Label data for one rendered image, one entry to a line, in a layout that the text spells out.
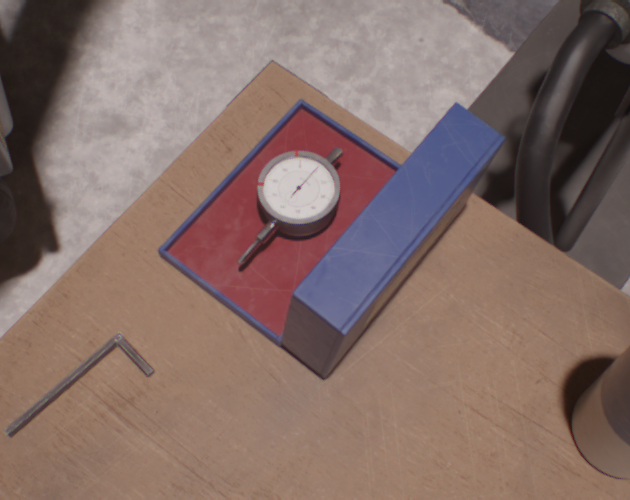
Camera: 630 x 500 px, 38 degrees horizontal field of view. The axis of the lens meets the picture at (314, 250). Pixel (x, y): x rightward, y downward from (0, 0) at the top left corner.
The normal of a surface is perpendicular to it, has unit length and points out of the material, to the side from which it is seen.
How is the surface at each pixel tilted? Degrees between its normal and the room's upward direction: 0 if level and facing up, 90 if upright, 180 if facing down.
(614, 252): 0
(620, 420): 90
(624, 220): 0
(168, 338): 0
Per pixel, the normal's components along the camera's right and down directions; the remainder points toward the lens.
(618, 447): -0.66, 0.68
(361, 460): 0.00, -0.41
